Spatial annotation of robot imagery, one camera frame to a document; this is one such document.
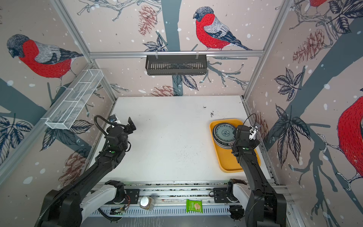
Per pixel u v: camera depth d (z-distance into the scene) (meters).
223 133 0.93
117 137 0.60
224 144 0.88
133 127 0.76
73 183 0.43
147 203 0.63
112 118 0.67
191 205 0.70
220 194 0.74
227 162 0.87
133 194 0.74
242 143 0.63
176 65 1.07
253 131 0.70
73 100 0.77
